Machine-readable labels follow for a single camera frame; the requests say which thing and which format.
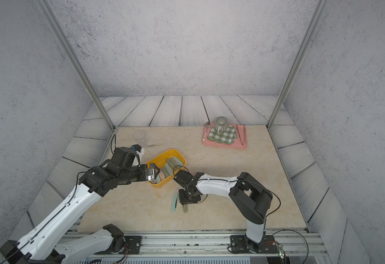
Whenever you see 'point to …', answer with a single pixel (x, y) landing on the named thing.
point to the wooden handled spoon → (154, 144)
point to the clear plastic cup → (141, 137)
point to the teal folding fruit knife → (173, 204)
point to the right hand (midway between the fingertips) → (183, 203)
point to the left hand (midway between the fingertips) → (154, 171)
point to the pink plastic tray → (240, 142)
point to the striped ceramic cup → (221, 124)
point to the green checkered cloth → (227, 137)
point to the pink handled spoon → (208, 124)
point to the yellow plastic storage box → (168, 161)
